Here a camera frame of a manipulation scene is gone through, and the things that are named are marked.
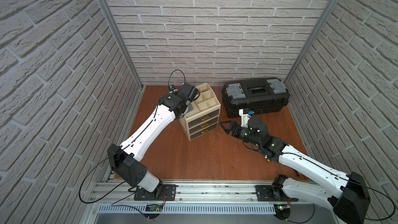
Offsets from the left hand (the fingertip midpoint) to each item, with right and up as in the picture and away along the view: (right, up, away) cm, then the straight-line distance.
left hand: (187, 104), depth 77 cm
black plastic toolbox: (+40, +5, +16) cm, 43 cm away
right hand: (+19, -10, -3) cm, 22 cm away
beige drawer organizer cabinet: (+8, -8, +1) cm, 12 cm away
